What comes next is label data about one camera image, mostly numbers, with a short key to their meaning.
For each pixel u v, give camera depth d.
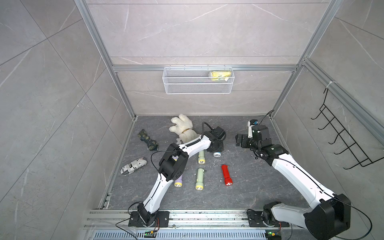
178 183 0.83
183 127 1.01
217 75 0.85
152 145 0.98
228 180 0.84
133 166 0.89
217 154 0.93
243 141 0.72
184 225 0.73
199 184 0.82
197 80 1.01
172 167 0.57
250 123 0.72
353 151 0.62
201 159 0.92
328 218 0.38
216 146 0.79
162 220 0.73
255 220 0.73
